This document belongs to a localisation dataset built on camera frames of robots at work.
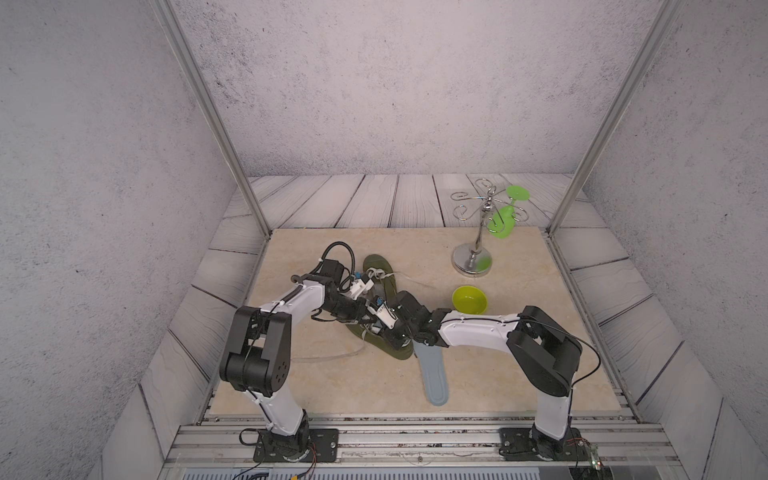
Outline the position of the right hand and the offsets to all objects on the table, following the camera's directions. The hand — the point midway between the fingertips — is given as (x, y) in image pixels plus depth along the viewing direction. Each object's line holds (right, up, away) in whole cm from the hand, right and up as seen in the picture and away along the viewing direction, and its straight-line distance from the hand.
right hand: (381, 332), depth 88 cm
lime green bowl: (+28, +8, +10) cm, 31 cm away
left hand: (-1, +4, -1) cm, 4 cm away
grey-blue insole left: (+15, -10, -4) cm, 18 cm away
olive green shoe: (0, -2, -4) cm, 4 cm away
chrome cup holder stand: (+34, +37, +3) cm, 50 cm away
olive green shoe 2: (-1, +17, +12) cm, 21 cm away
